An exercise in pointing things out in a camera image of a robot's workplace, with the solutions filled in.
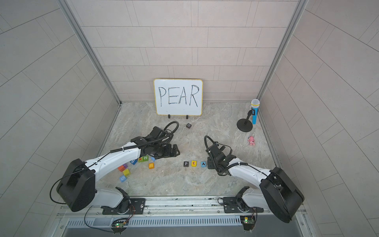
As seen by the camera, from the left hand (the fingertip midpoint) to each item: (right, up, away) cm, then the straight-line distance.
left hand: (177, 153), depth 82 cm
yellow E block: (+9, -6, +2) cm, 12 cm away
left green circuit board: (-23, -27, -18) cm, 40 cm away
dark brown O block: (+5, +14, +20) cm, 25 cm away
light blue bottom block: (-29, -13, -4) cm, 32 cm away
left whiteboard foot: (-9, +21, +23) cm, 32 cm away
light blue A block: (+15, -7, +2) cm, 16 cm away
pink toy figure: (+46, +5, +10) cm, 47 cm away
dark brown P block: (+5, -7, +2) cm, 9 cm away
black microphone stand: (+45, +14, +20) cm, 51 cm away
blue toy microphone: (+45, +28, +2) cm, 53 cm away
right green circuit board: (+35, -28, -14) cm, 47 cm away
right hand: (+20, -7, +6) cm, 22 cm away
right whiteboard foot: (+4, +20, +24) cm, 31 cm away
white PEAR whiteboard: (-2, +34, +19) cm, 39 cm away
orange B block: (-15, -7, 0) cm, 16 cm away
